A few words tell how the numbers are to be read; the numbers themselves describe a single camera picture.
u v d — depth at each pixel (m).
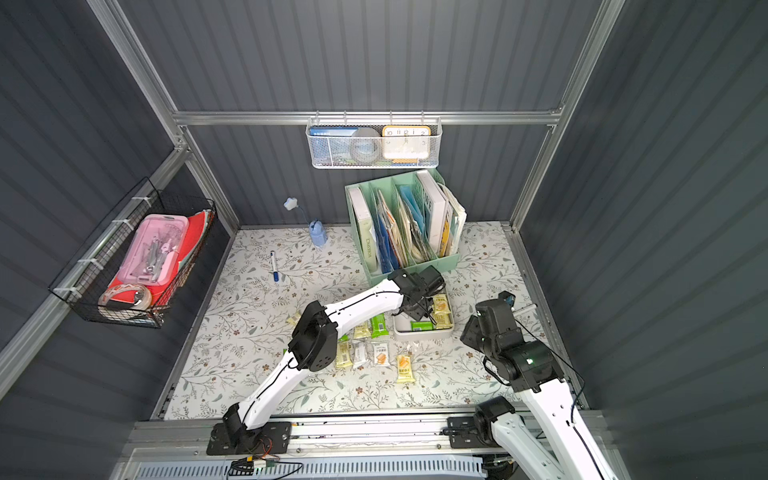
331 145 0.92
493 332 0.54
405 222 0.92
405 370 0.83
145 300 0.67
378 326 0.91
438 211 0.93
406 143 0.89
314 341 0.63
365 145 0.91
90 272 0.62
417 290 0.70
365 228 0.87
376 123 0.89
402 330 0.89
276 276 1.05
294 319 0.93
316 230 1.09
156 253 0.72
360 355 0.86
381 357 0.86
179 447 0.74
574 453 0.41
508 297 0.64
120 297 0.68
